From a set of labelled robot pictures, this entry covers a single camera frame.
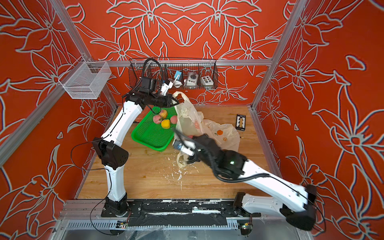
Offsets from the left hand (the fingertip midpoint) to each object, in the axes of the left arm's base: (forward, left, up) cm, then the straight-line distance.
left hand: (178, 100), depth 79 cm
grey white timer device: (+19, -6, +1) cm, 20 cm away
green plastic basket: (-2, +20, -32) cm, 37 cm away
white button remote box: (+21, -16, -2) cm, 27 cm away
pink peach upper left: (+7, +19, -25) cm, 32 cm away
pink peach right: (+7, +6, -25) cm, 27 cm away
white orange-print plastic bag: (-7, -8, -9) cm, 14 cm away
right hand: (-23, -6, -1) cm, 24 cm away
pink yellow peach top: (+15, +15, -27) cm, 35 cm away
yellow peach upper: (+5, +12, -27) cm, 30 cm away
